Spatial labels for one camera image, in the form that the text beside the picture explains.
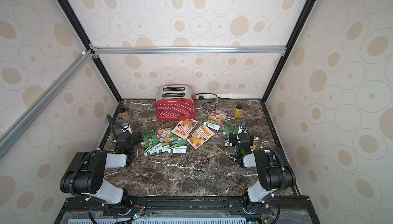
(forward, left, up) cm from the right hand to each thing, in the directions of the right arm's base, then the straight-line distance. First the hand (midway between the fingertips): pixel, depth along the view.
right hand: (247, 132), depth 94 cm
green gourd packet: (-7, +60, -3) cm, 60 cm away
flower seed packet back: (+14, +19, -6) cm, 25 cm away
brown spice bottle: (+10, +83, +1) cm, 84 cm away
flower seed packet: (-1, +53, -5) cm, 53 cm away
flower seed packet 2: (-4, -4, -2) cm, 6 cm away
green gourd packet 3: (+6, +11, -5) cm, 14 cm away
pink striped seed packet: (+5, +40, -4) cm, 41 cm away
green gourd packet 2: (-8, +43, -4) cm, 44 cm away
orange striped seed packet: (0, +30, -6) cm, 30 cm away
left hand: (-3, +69, +4) cm, 69 cm away
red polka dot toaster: (+12, +45, +13) cm, 49 cm away
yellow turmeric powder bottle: (+17, +4, +1) cm, 18 cm away
